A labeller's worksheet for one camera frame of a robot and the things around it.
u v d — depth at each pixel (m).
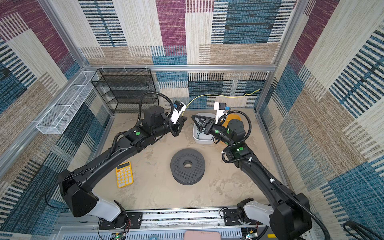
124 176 0.87
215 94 1.15
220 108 0.62
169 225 0.73
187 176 0.81
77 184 0.41
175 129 0.63
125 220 0.71
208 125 0.60
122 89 1.08
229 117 0.61
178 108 0.59
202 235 0.69
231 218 0.73
